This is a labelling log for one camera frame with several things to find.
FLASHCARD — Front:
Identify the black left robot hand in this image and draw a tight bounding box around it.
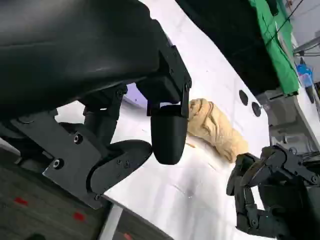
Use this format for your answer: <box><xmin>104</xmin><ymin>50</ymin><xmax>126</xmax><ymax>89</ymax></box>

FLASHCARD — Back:
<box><xmin>0</xmin><ymin>0</ymin><xmax>193</xmax><ymax>210</ymax></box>

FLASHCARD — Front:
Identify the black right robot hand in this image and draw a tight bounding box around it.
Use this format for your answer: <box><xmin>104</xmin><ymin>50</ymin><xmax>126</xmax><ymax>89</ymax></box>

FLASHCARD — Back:
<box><xmin>226</xmin><ymin>144</ymin><xmax>320</xmax><ymax>240</ymax></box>

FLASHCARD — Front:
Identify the beige towel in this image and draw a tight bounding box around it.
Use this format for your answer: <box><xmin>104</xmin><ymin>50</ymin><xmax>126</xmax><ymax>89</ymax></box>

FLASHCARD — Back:
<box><xmin>186</xmin><ymin>97</ymin><xmax>250</xmax><ymax>163</ymax></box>

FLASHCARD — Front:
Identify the lilac plate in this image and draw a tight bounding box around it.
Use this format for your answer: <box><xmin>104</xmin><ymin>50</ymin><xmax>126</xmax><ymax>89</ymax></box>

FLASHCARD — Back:
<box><xmin>121</xmin><ymin>83</ymin><xmax>149</xmax><ymax>111</ymax></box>

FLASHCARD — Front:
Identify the blue bag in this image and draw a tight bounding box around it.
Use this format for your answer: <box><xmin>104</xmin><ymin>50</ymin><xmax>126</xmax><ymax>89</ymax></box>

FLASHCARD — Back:
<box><xmin>296</xmin><ymin>63</ymin><xmax>314</xmax><ymax>88</ymax></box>

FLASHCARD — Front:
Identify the black fabric cover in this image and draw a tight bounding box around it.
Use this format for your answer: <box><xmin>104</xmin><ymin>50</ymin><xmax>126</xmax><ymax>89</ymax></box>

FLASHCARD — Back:
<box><xmin>174</xmin><ymin>0</ymin><xmax>281</xmax><ymax>97</ymax></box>

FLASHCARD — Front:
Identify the white table leg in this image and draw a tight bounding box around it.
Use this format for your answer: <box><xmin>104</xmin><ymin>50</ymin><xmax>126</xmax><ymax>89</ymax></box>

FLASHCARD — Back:
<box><xmin>98</xmin><ymin>206</ymin><xmax>124</xmax><ymax>240</ymax></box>

